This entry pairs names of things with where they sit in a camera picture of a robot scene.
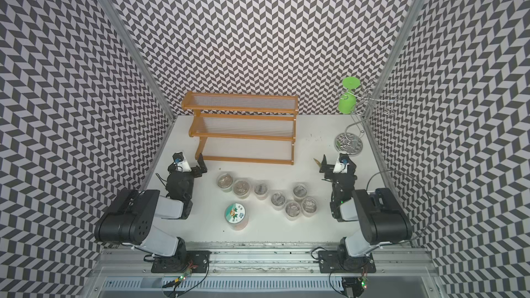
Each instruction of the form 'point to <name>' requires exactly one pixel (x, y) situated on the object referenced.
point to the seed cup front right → (309, 206)
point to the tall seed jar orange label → (236, 216)
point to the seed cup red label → (261, 190)
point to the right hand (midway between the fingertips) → (334, 158)
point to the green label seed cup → (225, 181)
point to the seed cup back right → (299, 192)
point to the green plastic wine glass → (347, 101)
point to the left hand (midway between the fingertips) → (191, 156)
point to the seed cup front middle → (292, 210)
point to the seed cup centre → (278, 200)
